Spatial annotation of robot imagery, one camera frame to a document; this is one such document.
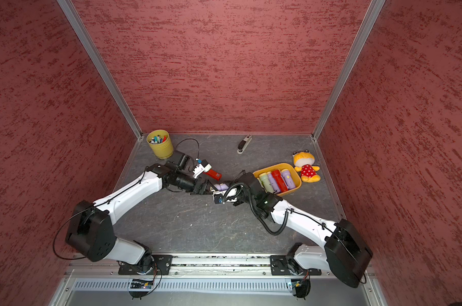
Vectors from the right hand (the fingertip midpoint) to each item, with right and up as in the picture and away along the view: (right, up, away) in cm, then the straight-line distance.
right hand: (228, 184), depth 81 cm
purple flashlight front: (-3, 0, -6) cm, 6 cm away
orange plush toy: (+40, +9, +20) cm, 45 cm away
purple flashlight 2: (+31, -2, +13) cm, 34 cm away
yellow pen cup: (-36, +15, +18) cm, 43 cm away
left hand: (-8, -4, -4) cm, 10 cm away
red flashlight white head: (-9, +2, +18) cm, 20 cm away
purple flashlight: (+22, -4, +11) cm, 25 cm away
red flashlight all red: (+25, -1, +11) cm, 28 cm away
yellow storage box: (+32, +6, +19) cm, 38 cm away
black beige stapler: (+8, +19, +31) cm, 37 cm away
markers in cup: (-41, +21, +23) cm, 51 cm away
